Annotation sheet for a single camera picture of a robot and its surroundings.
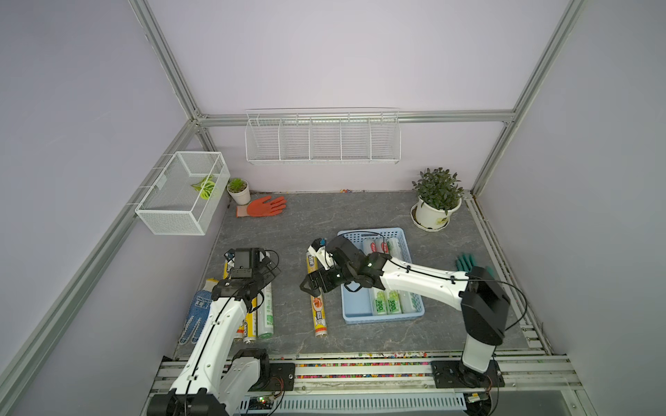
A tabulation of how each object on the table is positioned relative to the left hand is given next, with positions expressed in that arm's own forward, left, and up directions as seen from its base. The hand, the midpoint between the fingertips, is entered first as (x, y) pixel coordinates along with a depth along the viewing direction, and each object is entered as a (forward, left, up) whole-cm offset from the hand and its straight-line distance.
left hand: (264, 276), depth 81 cm
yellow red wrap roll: (-6, -16, -8) cm, 19 cm away
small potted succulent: (+44, +17, -5) cm, 48 cm away
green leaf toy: (+24, +17, +18) cm, 34 cm away
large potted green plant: (+25, -63, +5) cm, 68 cm away
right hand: (-4, -15, +2) cm, 15 cm away
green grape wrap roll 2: (-9, +1, -7) cm, 12 cm away
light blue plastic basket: (-8, -29, -11) cm, 32 cm away
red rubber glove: (+40, +9, -12) cm, 43 cm away
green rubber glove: (+5, -71, -10) cm, 72 cm away
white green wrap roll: (-8, -41, -7) cm, 43 cm away
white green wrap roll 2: (-6, -39, -8) cm, 40 cm away
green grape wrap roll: (-7, -36, -7) cm, 38 cm away
